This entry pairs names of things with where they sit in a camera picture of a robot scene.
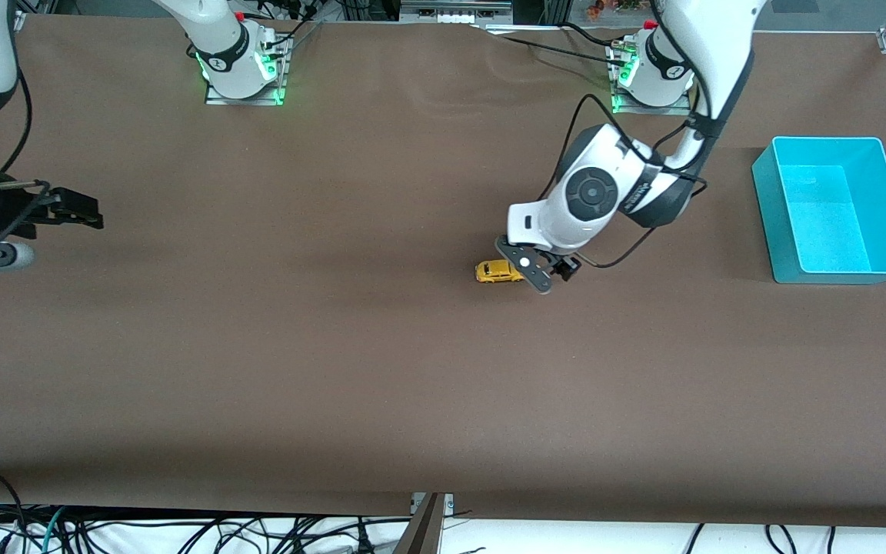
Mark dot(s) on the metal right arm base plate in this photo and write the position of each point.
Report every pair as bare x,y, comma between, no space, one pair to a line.
247,100

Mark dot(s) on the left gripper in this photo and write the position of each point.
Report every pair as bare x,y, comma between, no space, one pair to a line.
564,267

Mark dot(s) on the yellow beetle toy car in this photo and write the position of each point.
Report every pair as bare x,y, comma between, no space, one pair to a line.
495,271

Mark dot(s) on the brown table cover sheet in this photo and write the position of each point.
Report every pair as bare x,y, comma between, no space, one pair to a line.
443,346

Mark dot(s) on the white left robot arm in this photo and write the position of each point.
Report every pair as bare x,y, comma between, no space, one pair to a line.
712,46

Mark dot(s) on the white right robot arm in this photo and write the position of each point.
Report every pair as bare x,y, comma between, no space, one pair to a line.
220,46

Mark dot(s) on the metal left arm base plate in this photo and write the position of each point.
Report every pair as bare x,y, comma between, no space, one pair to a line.
627,104

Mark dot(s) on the teal plastic bin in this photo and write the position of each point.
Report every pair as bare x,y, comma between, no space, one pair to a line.
835,231

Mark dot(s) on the metal table leg profile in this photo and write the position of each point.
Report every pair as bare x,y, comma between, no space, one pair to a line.
424,531

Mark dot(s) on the grey device box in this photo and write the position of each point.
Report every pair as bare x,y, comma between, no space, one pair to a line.
454,14

